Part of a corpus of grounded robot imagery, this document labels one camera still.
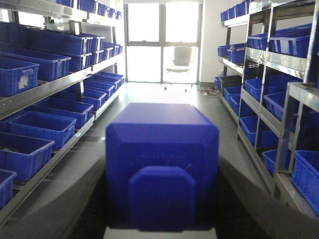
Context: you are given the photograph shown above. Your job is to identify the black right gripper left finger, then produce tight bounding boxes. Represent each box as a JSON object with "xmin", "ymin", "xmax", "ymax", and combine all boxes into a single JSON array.
[{"xmin": 0, "ymin": 155, "xmax": 108, "ymax": 239}]

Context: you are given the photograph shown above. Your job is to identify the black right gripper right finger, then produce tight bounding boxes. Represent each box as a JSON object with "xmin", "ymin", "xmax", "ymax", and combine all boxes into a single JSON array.
[{"xmin": 215, "ymin": 156, "xmax": 319, "ymax": 239}]

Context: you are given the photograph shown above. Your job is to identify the blue plastic box slanted corners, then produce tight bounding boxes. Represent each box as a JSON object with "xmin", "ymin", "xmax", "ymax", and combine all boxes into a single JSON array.
[{"xmin": 105, "ymin": 102, "xmax": 220, "ymax": 232}]

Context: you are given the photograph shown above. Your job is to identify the blue plastic bin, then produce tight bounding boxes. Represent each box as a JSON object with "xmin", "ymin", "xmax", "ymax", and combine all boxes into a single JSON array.
[{"xmin": 291, "ymin": 150, "xmax": 319, "ymax": 215}]

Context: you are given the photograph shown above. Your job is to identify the long steel rack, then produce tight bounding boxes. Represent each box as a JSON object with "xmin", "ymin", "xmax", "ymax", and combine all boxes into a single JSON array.
[{"xmin": 0, "ymin": 0, "xmax": 125, "ymax": 229}]

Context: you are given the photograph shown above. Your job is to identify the low steel rack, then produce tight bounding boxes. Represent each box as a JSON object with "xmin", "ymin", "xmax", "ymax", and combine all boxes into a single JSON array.
[{"xmin": 273, "ymin": 82, "xmax": 319, "ymax": 221}]

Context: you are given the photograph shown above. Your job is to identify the black plastic bin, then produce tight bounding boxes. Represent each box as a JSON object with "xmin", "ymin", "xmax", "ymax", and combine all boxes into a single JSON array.
[{"xmin": 219, "ymin": 75, "xmax": 243, "ymax": 97}]

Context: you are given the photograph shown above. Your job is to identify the tall steel rack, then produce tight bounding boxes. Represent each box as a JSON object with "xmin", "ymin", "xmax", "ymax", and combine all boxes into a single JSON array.
[{"xmin": 236, "ymin": 0, "xmax": 319, "ymax": 197}]

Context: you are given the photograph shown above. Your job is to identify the white office chair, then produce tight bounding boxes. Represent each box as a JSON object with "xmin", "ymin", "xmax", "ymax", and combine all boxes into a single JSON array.
[{"xmin": 163, "ymin": 46, "xmax": 196, "ymax": 93}]

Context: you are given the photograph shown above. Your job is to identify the large framed window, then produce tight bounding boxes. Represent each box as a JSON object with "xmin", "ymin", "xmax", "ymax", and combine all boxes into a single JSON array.
[{"xmin": 124, "ymin": 0, "xmax": 204, "ymax": 84}]

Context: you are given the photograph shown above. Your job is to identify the tangle of floor cables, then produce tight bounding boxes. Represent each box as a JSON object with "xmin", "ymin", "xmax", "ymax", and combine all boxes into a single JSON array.
[{"xmin": 201, "ymin": 86, "xmax": 220, "ymax": 98}]

